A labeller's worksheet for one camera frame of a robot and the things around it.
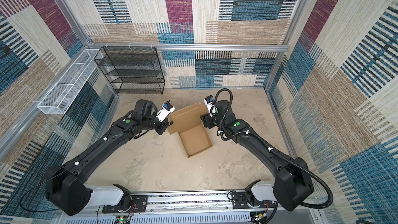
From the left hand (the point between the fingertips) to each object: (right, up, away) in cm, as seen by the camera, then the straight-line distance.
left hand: (171, 119), depth 79 cm
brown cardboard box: (+10, -10, +14) cm, 20 cm away
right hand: (+18, +2, +2) cm, 18 cm away
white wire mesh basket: (-49, +9, -9) cm, 50 cm away
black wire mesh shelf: (-32, +32, +32) cm, 56 cm away
